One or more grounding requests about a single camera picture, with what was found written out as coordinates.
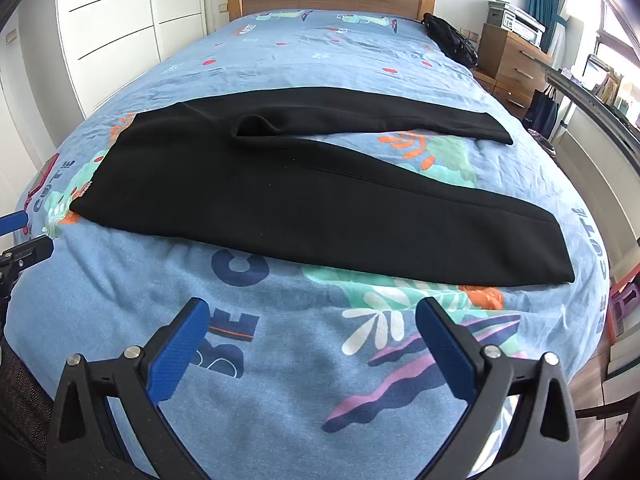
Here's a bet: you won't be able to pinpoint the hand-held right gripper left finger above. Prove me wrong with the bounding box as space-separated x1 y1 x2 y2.
46 297 211 480

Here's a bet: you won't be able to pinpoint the white printer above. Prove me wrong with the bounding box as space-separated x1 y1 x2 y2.
502 2 547 44

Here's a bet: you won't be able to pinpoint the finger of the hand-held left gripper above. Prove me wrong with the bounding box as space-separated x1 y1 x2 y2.
0 211 29 236
0 236 55 313

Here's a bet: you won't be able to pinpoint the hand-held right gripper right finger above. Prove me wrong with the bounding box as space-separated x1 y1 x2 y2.
415 296 583 480

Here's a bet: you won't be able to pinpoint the teal curtain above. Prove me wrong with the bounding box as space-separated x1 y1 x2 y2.
525 0 569 56

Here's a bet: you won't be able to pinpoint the black pants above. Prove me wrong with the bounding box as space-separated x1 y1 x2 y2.
69 87 576 286

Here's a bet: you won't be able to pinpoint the blue printed bed sheet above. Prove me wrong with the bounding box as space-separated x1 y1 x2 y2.
12 7 613 480

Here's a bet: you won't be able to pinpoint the black backpack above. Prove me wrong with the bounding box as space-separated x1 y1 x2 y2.
421 12 481 67

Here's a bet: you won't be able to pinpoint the grey herringbone clothing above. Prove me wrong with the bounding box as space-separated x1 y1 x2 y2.
0 340 57 480

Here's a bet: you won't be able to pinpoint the dark blue shopping bag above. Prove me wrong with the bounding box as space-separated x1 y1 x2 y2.
522 85 560 137

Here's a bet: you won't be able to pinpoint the pink plastic stool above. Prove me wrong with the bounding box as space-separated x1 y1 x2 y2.
607 280 640 337

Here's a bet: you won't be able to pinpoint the white wardrobe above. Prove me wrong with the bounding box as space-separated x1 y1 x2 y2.
0 0 208 201

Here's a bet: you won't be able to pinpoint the glass top desk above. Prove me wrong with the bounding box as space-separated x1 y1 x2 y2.
542 57 640 153

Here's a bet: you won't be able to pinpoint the tall wooden chest of drawers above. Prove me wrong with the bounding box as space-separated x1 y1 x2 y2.
477 24 553 96

